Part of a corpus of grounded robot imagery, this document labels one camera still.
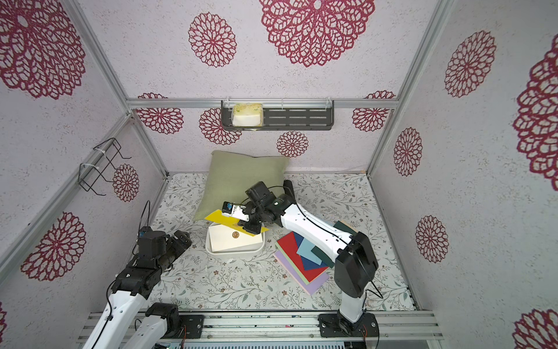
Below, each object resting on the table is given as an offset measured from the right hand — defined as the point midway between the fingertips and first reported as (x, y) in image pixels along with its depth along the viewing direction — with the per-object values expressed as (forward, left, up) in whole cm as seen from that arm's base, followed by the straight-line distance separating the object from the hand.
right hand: (240, 217), depth 79 cm
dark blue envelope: (-9, -26, -21) cm, 34 cm away
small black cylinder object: (+29, -18, -17) cm, 38 cm away
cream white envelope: (0, +10, -16) cm, 19 cm away
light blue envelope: (-4, -25, -20) cm, 32 cm away
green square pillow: (+27, +11, -7) cm, 30 cm away
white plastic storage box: (-5, -2, -16) cm, 17 cm away
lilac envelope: (-17, -28, -21) cm, 39 cm away
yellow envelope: (-3, +7, +2) cm, 8 cm away
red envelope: (-1, -18, -19) cm, 26 cm away
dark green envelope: (-6, -33, -20) cm, 39 cm away
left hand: (-7, +21, -6) cm, 23 cm away
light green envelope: (-9, -19, -20) cm, 29 cm away
